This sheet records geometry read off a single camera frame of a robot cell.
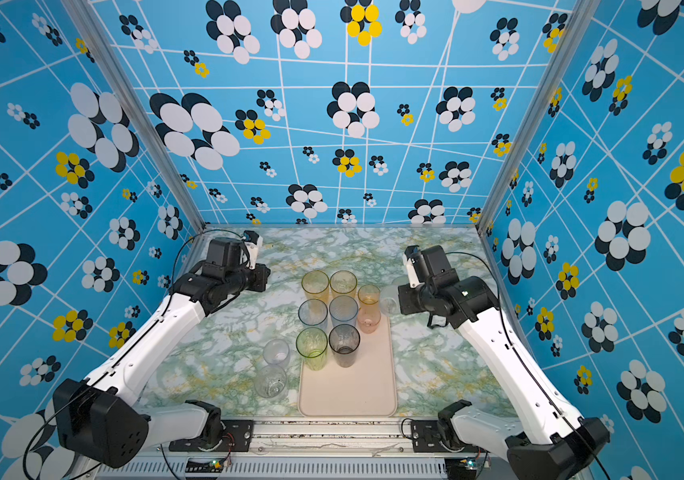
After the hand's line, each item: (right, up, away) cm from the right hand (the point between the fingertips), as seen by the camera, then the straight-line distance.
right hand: (410, 291), depth 74 cm
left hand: (-37, +5, +7) cm, 39 cm away
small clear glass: (-37, -20, +13) cm, 43 cm away
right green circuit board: (+11, -41, -4) cm, 43 cm away
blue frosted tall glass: (-17, -7, +13) cm, 23 cm away
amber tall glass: (-26, -1, +20) cm, 33 cm away
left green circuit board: (-47, -41, -4) cm, 62 cm away
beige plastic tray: (-10, -27, +7) cm, 30 cm away
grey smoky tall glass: (-17, -13, +1) cm, 21 cm away
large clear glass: (-37, -26, +8) cm, 46 cm away
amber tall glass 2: (-17, 0, +17) cm, 24 cm away
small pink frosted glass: (-9, -11, +19) cm, 23 cm away
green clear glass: (-26, -16, +8) cm, 31 cm away
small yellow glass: (-9, -5, +21) cm, 23 cm away
